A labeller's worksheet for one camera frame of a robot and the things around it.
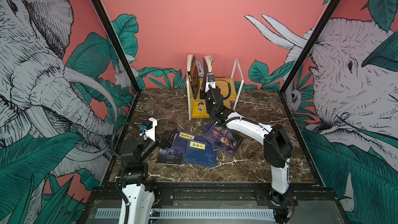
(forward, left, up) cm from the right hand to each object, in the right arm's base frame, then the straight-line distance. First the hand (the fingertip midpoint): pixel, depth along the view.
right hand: (205, 78), depth 79 cm
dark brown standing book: (-1, +6, +1) cm, 6 cm away
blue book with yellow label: (-27, +2, -33) cm, 43 cm away
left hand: (-24, +16, -6) cm, 30 cm away
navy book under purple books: (-10, -1, -32) cm, 34 cm away
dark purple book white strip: (-29, +20, -33) cm, 48 cm away
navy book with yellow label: (-18, +14, -32) cm, 39 cm away
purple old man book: (-18, -12, -33) cm, 39 cm away
